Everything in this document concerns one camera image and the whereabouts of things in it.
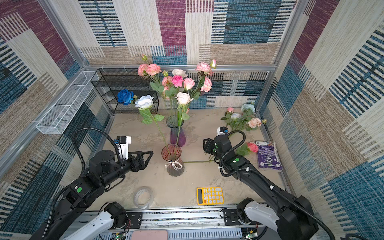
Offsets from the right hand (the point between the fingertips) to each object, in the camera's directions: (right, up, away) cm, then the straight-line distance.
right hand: (206, 144), depth 81 cm
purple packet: (+39, -9, +12) cm, 42 cm away
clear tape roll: (-33, -28, 0) cm, 44 cm away
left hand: (-26, -1, -15) cm, 30 cm away
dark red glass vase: (-18, -5, -1) cm, 19 cm away
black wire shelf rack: (-63, +39, +21) cm, 77 cm away
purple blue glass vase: (-18, +10, +11) cm, 23 cm away
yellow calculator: (+2, -27, -1) cm, 27 cm away
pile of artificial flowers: (+30, +13, +27) cm, 42 cm away
